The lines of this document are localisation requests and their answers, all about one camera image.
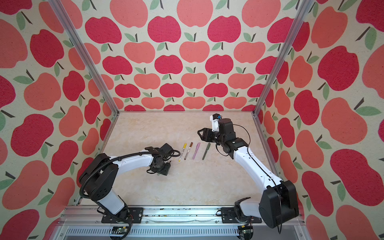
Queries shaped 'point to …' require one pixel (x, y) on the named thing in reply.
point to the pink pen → (196, 151)
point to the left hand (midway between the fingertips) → (167, 172)
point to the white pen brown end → (190, 146)
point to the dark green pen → (209, 144)
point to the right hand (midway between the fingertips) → (205, 131)
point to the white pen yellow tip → (184, 147)
